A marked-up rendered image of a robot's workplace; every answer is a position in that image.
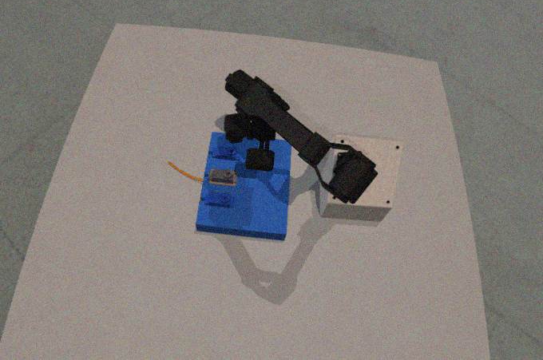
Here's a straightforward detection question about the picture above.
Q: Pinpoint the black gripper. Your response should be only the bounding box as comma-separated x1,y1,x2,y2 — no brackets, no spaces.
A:
245,118,275,172

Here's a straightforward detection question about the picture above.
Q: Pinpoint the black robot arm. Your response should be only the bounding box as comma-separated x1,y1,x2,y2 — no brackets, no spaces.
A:
224,69,378,204

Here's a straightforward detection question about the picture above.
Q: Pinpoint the blue rectangular base plate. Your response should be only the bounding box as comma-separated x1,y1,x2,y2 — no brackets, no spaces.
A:
196,132,291,241

